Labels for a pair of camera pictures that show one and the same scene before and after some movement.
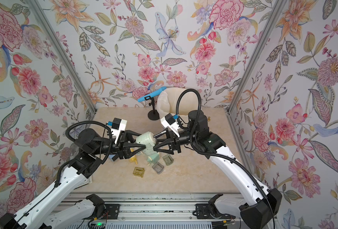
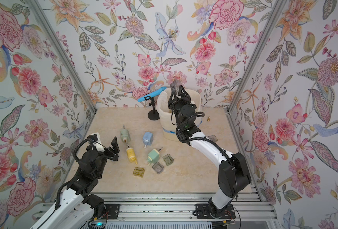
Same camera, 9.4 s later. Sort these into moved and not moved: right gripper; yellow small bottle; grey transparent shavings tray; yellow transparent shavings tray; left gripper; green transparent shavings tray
Moved: right gripper; left gripper
Not moved: yellow transparent shavings tray; yellow small bottle; green transparent shavings tray; grey transparent shavings tray
